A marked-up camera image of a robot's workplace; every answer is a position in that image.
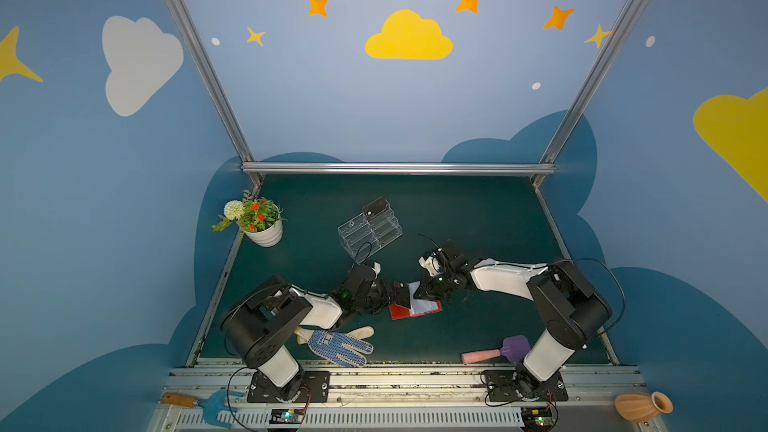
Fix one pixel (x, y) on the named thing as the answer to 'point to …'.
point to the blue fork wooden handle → (214, 405)
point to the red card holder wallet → (417, 307)
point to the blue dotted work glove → (336, 347)
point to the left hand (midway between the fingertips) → (411, 294)
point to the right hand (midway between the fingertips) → (417, 292)
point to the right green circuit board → (537, 419)
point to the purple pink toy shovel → (514, 348)
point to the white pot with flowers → (260, 220)
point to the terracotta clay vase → (641, 407)
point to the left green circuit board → (286, 416)
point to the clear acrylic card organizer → (368, 232)
